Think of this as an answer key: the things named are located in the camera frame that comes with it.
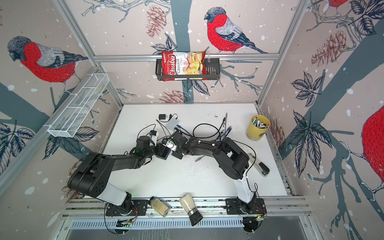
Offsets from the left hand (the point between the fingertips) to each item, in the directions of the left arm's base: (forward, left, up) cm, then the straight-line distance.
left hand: (165, 145), depth 92 cm
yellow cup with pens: (+9, -60, +8) cm, 61 cm away
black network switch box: (-6, 0, +2) cm, 7 cm away
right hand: (-3, -6, -3) cm, 7 cm away
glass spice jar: (-35, -4, -1) cm, 35 cm away
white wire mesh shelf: (+6, +43, +26) cm, 51 cm away
